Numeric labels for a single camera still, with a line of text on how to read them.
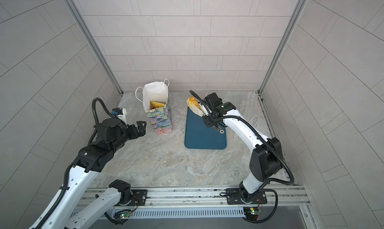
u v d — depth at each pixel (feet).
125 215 2.11
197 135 2.99
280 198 2.32
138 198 2.32
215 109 1.92
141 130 2.03
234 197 2.33
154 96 3.08
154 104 3.01
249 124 1.61
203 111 2.56
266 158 1.39
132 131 1.96
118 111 1.90
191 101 2.85
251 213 2.23
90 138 1.63
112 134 1.58
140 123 2.03
